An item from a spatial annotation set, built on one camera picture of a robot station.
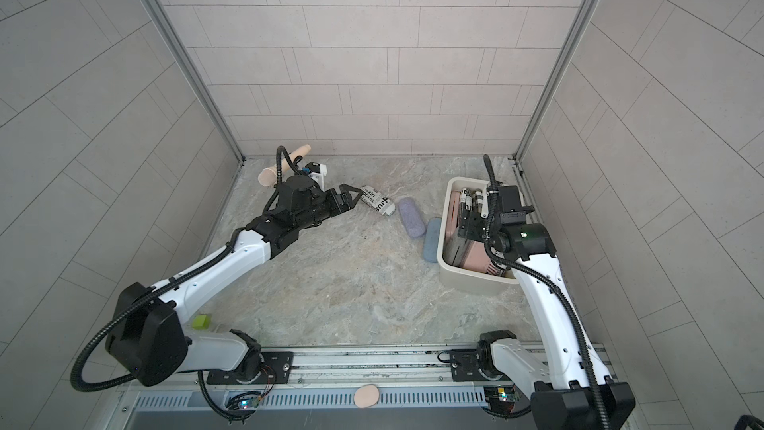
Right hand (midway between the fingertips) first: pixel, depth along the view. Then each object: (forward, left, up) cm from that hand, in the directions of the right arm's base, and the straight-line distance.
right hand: (469, 221), depth 76 cm
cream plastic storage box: (-13, +3, -4) cm, 14 cm away
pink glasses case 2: (-6, -2, -9) cm, 11 cm away
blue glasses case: (+5, +8, -16) cm, 19 cm away
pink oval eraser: (-33, +28, -19) cm, 48 cm away
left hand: (+9, +28, +3) cm, 29 cm away
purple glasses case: (+13, +14, -16) cm, 25 cm away
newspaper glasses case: (+10, -3, -4) cm, 11 cm away
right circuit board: (-35, -3, -21) cm, 41 cm away
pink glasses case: (+6, +2, -6) cm, 9 cm away
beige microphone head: (+14, +52, +7) cm, 54 cm away
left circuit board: (-33, +53, -15) cm, 65 cm away
